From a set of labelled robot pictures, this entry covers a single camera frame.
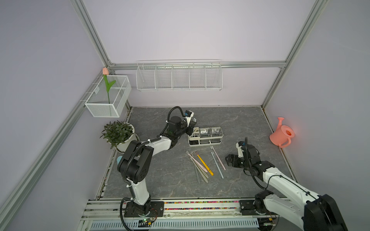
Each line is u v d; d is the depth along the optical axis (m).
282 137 0.92
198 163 0.89
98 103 0.73
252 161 0.65
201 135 0.91
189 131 0.82
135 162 0.49
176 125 0.74
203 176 0.84
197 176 0.85
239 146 0.80
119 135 0.83
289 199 0.49
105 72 0.85
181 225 1.57
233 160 0.77
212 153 0.94
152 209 0.73
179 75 0.99
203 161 0.90
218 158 0.91
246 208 0.74
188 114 0.79
